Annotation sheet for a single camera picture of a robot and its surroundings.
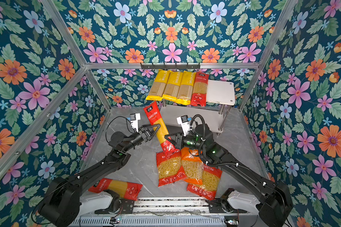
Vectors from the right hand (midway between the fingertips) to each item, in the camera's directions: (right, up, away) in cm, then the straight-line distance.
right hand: (168, 133), depth 65 cm
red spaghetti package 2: (-24, -33, +12) cm, 42 cm away
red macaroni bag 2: (+23, -27, +15) cm, 39 cm away
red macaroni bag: (-1, -23, +17) cm, 29 cm away
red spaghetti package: (0, -6, -1) cm, 6 cm away
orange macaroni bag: (+13, -22, +18) cm, 31 cm away
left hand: (-5, +3, +2) cm, 6 cm away
